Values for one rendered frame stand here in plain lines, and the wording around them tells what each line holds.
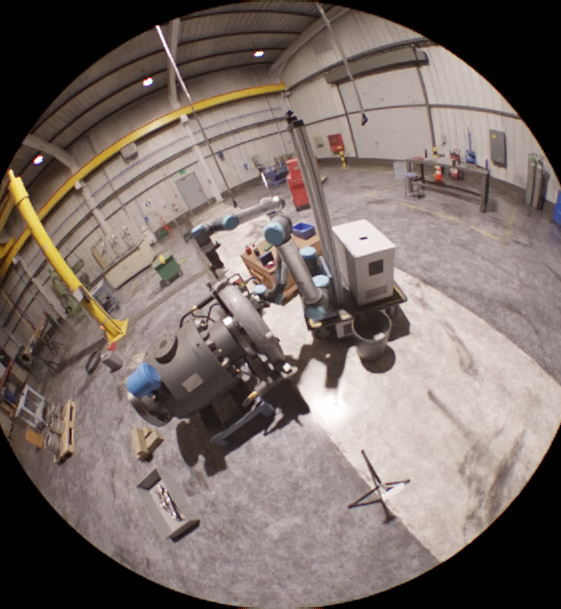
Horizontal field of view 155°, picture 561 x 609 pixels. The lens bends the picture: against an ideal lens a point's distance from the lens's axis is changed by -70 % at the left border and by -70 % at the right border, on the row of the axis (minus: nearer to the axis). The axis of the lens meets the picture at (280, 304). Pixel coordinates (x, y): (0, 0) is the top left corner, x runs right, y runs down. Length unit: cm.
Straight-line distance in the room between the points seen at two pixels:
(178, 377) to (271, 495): 111
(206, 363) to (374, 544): 172
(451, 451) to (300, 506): 115
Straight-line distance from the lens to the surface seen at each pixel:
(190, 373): 133
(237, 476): 187
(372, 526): 173
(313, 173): 131
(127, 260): 740
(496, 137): 811
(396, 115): 950
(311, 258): 189
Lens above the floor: 165
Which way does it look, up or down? 41 degrees down
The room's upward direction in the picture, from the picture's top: 24 degrees counter-clockwise
